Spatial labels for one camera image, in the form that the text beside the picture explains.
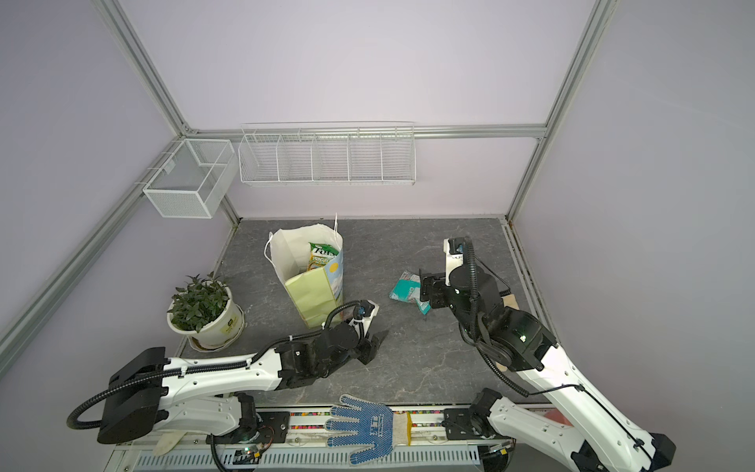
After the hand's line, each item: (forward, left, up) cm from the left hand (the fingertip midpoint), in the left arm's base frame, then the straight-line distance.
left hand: (379, 332), depth 75 cm
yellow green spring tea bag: (+25, +17, +2) cm, 30 cm away
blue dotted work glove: (-19, +2, -15) cm, 24 cm away
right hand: (+6, -14, +19) cm, 24 cm away
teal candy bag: (+19, -10, -12) cm, 24 cm away
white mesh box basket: (+51, +60, +11) cm, 79 cm away
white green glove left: (-19, +53, -12) cm, 58 cm away
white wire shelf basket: (+62, -2, +12) cm, 63 cm away
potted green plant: (+8, +47, +2) cm, 47 cm away
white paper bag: (+11, +16, +4) cm, 20 cm away
